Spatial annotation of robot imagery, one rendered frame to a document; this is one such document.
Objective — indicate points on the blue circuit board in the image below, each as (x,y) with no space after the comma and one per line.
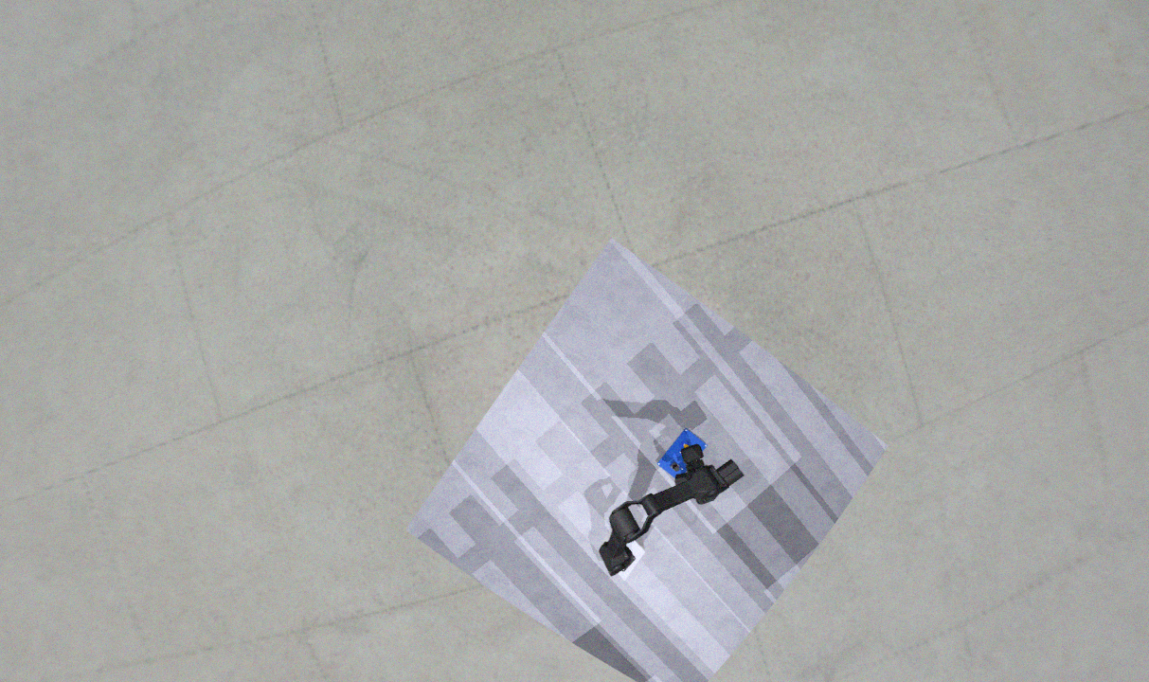
(672,460)

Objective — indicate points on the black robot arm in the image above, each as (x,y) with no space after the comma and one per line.
(703,484)

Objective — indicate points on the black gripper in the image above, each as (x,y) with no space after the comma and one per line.
(693,453)

